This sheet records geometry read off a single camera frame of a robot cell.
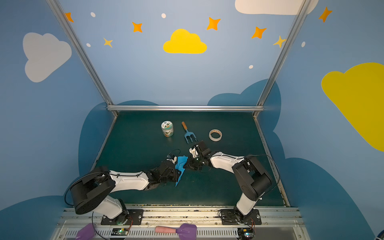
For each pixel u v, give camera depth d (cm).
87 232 70
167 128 102
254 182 46
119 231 72
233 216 71
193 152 87
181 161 92
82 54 85
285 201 83
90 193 44
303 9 69
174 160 83
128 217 74
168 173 71
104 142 110
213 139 105
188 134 107
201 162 71
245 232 72
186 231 69
